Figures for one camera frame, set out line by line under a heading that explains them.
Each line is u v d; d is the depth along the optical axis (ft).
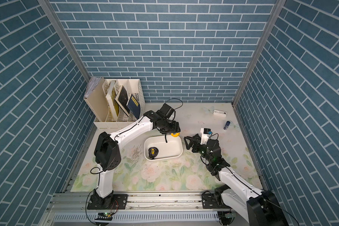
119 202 2.43
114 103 3.12
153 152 2.91
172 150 2.97
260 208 1.37
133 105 3.43
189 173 2.78
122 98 3.30
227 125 3.26
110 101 2.97
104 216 2.37
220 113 3.67
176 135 2.82
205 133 2.38
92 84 2.99
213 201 2.41
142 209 2.37
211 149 2.04
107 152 1.62
